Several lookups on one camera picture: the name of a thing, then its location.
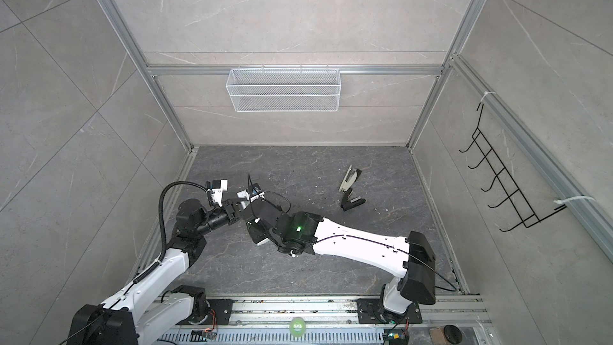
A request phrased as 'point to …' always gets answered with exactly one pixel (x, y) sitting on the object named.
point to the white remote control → (262, 242)
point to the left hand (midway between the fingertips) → (254, 197)
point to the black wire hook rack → (515, 201)
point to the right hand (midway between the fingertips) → (254, 216)
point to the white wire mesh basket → (283, 90)
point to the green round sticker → (298, 327)
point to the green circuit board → (395, 336)
